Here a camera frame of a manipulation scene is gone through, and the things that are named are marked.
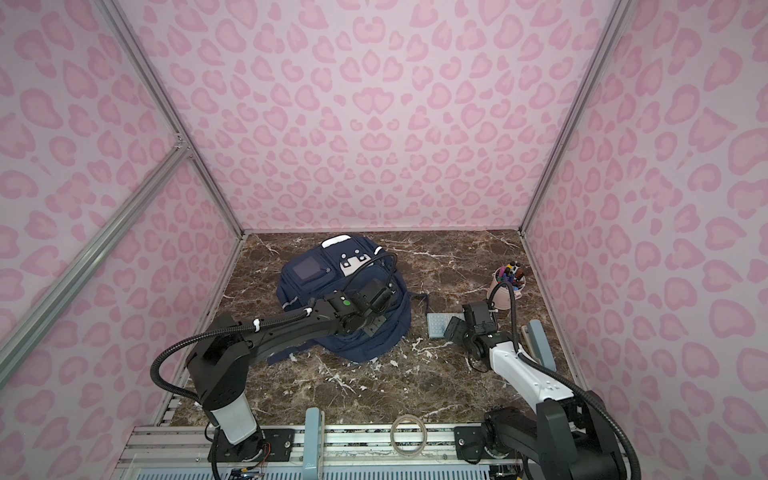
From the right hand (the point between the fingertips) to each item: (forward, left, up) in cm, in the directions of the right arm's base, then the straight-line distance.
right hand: (461, 332), depth 88 cm
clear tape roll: (-26, +19, -3) cm, 32 cm away
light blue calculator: (+4, +6, -2) cm, 8 cm away
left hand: (+4, +25, +6) cm, 26 cm away
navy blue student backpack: (+20, +39, +7) cm, 44 cm away
